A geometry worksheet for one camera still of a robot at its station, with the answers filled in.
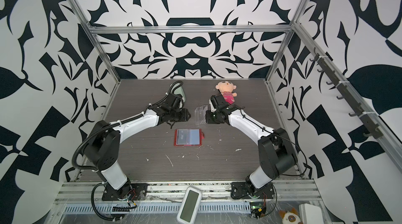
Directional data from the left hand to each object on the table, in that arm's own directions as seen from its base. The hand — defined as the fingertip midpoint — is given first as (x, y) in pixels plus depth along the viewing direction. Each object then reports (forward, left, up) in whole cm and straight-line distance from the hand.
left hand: (190, 112), depth 89 cm
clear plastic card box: (+4, -6, -10) cm, 12 cm away
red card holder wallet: (-10, +2, -11) cm, 15 cm away
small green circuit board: (-43, -30, -12) cm, 54 cm away
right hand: (-3, -10, 0) cm, 10 cm away
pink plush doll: (+22, -24, -6) cm, 33 cm away
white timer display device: (-43, 0, -7) cm, 43 cm away
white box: (-47, -50, -7) cm, 69 cm away
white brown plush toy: (-48, -42, -8) cm, 64 cm away
